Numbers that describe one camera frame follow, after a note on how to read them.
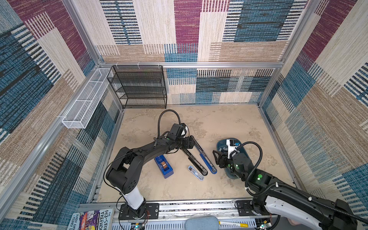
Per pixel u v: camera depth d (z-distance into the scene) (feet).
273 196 1.76
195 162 2.91
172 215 2.39
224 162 2.24
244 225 2.28
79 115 2.30
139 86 3.65
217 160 2.34
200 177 2.80
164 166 2.70
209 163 2.86
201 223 2.21
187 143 2.66
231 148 2.22
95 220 2.29
